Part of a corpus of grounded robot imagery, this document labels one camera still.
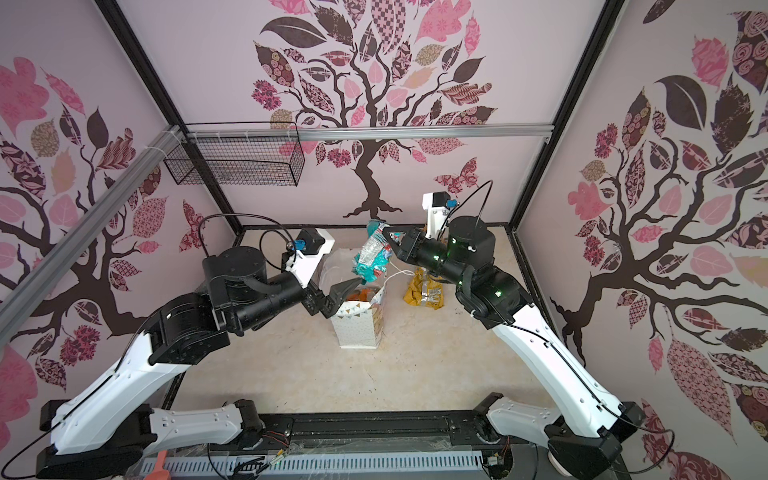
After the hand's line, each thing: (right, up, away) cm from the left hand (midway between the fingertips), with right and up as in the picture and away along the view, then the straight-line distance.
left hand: (342, 268), depth 54 cm
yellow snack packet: (+21, -9, +43) cm, 49 cm away
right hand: (+8, +8, +3) cm, 12 cm away
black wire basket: (-51, +41, +67) cm, 94 cm away
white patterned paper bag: (+1, -15, +20) cm, 25 cm away
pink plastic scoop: (-44, -48, +13) cm, 66 cm away
